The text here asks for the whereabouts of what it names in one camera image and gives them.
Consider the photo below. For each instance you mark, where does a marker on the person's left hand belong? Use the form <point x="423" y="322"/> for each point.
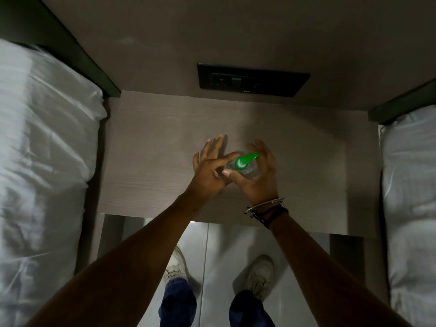
<point x="206" y="177"/>

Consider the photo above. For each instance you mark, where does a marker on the person's right hand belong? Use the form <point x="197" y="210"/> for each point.
<point x="262" y="185"/>

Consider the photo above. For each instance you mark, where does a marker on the clear plastic bottle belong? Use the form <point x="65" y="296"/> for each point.
<point x="250" y="171"/>

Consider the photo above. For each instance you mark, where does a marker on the green pump dispenser cap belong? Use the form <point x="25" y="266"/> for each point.
<point x="243" y="161"/>

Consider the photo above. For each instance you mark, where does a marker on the person's left forearm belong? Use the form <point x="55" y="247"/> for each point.
<point x="129" y="269"/>

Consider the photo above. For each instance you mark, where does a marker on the person's right forearm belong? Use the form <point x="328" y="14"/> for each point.
<point x="323" y="282"/>

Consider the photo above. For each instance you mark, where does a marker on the person's right white shoe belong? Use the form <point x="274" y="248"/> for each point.
<point x="260" y="277"/>

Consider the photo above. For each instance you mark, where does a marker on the person's white shoe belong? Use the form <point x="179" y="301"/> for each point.
<point x="260" y="277"/>
<point x="175" y="267"/>

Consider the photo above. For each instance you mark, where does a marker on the person's left white shoe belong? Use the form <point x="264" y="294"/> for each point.
<point x="175" y="267"/>

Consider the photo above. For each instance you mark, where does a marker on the person's right blue jeans leg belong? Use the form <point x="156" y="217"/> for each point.
<point x="250" y="311"/>

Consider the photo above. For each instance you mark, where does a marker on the person's blue jeans leg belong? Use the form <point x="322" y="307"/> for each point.
<point x="178" y="304"/>
<point x="250" y="311"/>

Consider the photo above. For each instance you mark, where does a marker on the person's left blue jeans leg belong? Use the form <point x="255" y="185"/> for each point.
<point x="178" y="304"/>

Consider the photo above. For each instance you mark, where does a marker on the white bed bedding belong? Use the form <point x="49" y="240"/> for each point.
<point x="44" y="160"/>
<point x="412" y="207"/>

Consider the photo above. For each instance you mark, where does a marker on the dark bed headboard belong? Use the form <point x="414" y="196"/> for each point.
<point x="405" y="103"/>
<point x="54" y="34"/>

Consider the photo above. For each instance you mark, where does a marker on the black wall socket panel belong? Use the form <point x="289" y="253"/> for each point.
<point x="252" y="79"/>

